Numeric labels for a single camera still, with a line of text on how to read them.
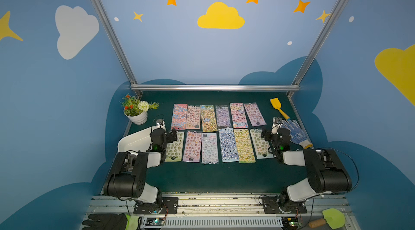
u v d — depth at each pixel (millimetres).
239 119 1076
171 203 749
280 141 962
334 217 721
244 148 936
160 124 795
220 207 750
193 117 1076
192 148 937
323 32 878
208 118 1076
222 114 1109
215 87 1180
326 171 469
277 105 1148
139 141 950
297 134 991
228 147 936
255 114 1109
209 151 929
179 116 1076
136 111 957
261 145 957
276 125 817
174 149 931
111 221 695
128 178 438
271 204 750
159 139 729
